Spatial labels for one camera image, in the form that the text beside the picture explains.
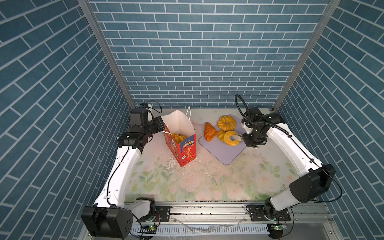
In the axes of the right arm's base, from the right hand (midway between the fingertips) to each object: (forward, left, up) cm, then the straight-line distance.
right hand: (247, 141), depth 79 cm
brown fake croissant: (+16, +20, -15) cm, 29 cm away
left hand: (+2, +44, +11) cm, 45 cm away
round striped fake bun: (+1, +39, -3) cm, 39 cm away
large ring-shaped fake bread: (+26, +8, -16) cm, 32 cm away
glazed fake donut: (+7, +9, -9) cm, 15 cm away
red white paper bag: (+13, +40, -4) cm, 43 cm away
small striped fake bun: (+15, +13, -15) cm, 25 cm away
